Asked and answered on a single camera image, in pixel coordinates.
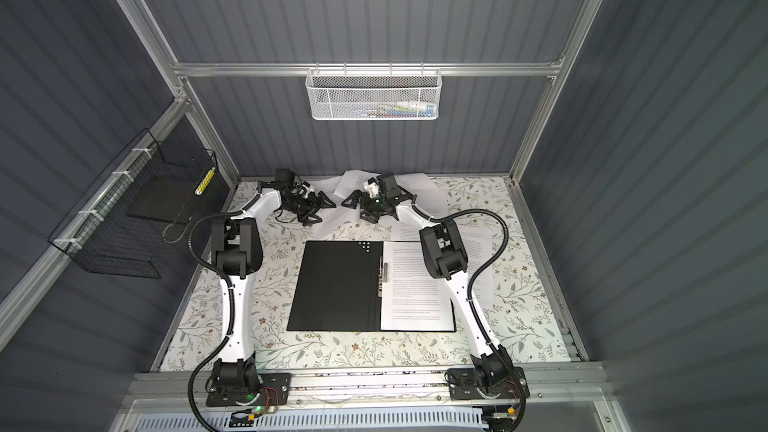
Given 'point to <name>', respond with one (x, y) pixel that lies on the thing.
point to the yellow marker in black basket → (200, 188)
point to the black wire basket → (99, 237)
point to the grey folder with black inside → (337, 286)
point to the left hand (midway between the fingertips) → (329, 212)
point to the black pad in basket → (164, 198)
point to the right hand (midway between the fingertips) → (352, 211)
